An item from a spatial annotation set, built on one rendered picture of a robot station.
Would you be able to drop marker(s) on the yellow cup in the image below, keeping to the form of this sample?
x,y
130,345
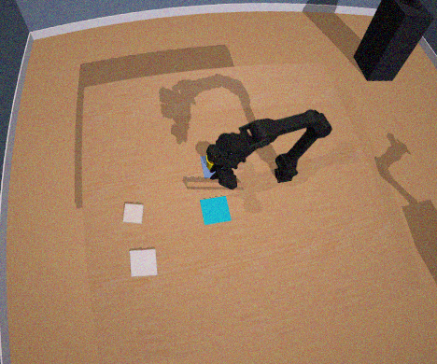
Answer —
x,y
209,164

